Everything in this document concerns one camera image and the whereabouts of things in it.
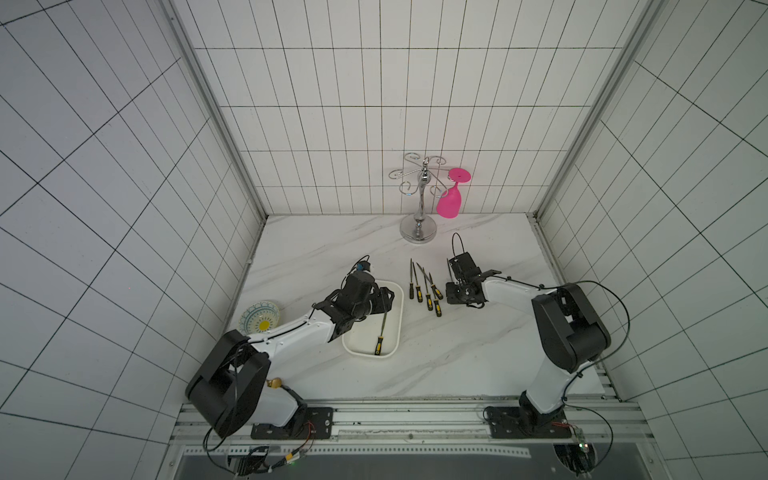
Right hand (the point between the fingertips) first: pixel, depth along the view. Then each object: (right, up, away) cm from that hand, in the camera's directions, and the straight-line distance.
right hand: (443, 294), depth 97 cm
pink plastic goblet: (+3, +31, +2) cm, 31 cm away
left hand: (-20, 0, -11) cm, 23 cm away
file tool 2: (-5, -2, -3) cm, 6 cm away
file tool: (-8, +2, 0) cm, 9 cm away
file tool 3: (-3, +2, 0) cm, 3 cm away
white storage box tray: (-27, -11, -10) cm, 31 cm away
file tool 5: (-21, -12, -10) cm, 26 cm away
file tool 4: (-3, -3, -3) cm, 5 cm away
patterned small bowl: (-58, -6, -8) cm, 59 cm away
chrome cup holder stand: (-6, +23, +17) cm, 29 cm away
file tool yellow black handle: (-11, +2, 0) cm, 11 cm away
